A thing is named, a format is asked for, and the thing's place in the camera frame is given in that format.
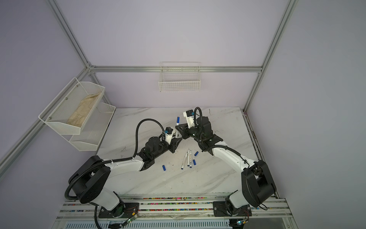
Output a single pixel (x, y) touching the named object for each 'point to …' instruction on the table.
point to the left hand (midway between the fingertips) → (179, 137)
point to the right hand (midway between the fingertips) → (176, 126)
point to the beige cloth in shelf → (81, 113)
